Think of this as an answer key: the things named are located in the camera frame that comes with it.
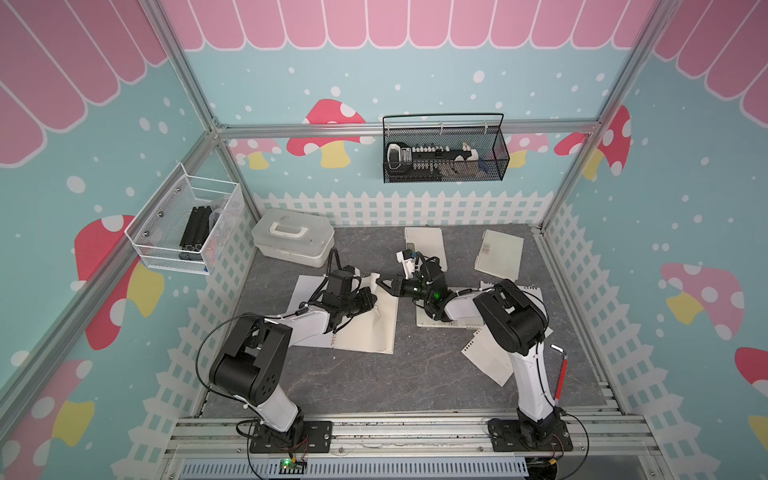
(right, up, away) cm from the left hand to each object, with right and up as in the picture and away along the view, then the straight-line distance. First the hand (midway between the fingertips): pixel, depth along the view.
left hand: (378, 301), depth 93 cm
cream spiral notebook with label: (+45, +15, +20) cm, 52 cm away
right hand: (0, +6, 0) cm, 6 cm away
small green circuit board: (-21, -38, -20) cm, 48 cm away
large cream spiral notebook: (+18, +20, +24) cm, 36 cm away
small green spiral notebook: (-1, -9, -1) cm, 9 cm away
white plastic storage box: (-29, +21, +10) cm, 37 cm away
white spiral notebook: (+21, +2, -22) cm, 30 cm away
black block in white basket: (-42, +21, -22) cm, 52 cm away
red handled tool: (+52, -21, -10) cm, 57 cm away
